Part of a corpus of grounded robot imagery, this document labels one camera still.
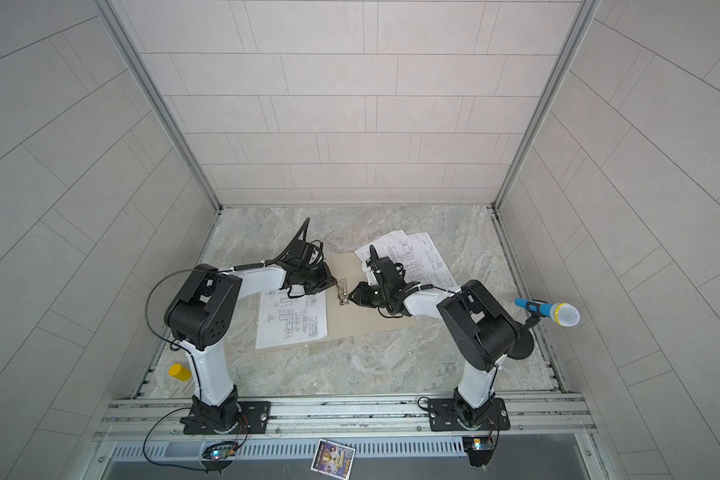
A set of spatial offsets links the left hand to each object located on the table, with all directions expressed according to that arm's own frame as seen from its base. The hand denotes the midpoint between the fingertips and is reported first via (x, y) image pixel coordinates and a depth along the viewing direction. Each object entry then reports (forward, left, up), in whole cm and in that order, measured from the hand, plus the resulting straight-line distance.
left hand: (346, 276), depth 95 cm
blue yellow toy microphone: (-22, -49, +24) cm, 59 cm away
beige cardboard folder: (-15, -4, +2) cm, 16 cm away
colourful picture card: (-47, 0, +1) cm, 47 cm away
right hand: (-9, -2, +1) cm, 9 cm away
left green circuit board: (-46, +24, +3) cm, 52 cm away
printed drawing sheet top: (-14, +18, -1) cm, 23 cm away
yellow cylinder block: (-30, +39, +5) cm, 50 cm away
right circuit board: (-45, -34, -1) cm, 56 cm away
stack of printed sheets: (+10, -24, -2) cm, 26 cm away
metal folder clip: (-6, 0, 0) cm, 6 cm away
